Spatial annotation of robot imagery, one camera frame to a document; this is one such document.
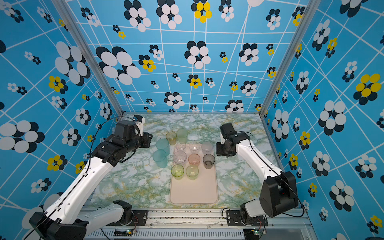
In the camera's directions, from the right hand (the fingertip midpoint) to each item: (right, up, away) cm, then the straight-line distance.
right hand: (220, 151), depth 85 cm
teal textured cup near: (-37, -4, +8) cm, 38 cm away
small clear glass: (-24, +1, +12) cm, 27 cm away
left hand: (-37, +10, -11) cm, 40 cm away
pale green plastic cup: (-17, -13, +3) cm, 21 cm away
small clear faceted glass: (-15, +2, +11) cm, 19 cm away
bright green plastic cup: (-25, -13, +4) cm, 29 cm away
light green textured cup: (-24, +9, +23) cm, 34 cm away
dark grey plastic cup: (-6, -7, +6) cm, 11 cm away
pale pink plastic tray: (-11, -22, -3) cm, 24 cm away
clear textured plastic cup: (-7, 0, +13) cm, 14 cm away
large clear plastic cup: (-24, -4, +4) cm, 25 cm away
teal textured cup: (-36, +3, +15) cm, 39 cm away
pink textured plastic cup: (-15, -6, +6) cm, 18 cm away
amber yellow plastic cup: (-31, +8, +17) cm, 36 cm away
